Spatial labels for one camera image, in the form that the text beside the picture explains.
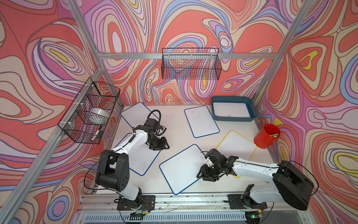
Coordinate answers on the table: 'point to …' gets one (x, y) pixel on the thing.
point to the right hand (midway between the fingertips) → (201, 181)
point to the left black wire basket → (86, 119)
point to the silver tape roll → (99, 114)
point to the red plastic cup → (266, 137)
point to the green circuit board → (136, 216)
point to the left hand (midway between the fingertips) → (167, 148)
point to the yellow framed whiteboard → (234, 144)
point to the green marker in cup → (274, 135)
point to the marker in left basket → (94, 136)
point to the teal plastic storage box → (246, 100)
